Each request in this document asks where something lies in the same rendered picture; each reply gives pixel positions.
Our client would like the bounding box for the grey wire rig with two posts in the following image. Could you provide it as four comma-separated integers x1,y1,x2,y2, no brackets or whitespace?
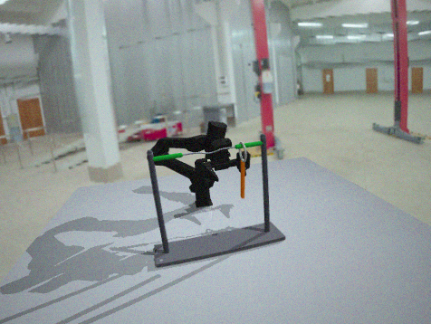
147,133,286,268

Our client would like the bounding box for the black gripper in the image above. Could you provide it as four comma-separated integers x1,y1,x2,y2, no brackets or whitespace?
195,151,251,182

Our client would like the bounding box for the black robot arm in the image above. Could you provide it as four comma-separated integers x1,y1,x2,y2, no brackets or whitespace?
151,121,232,208

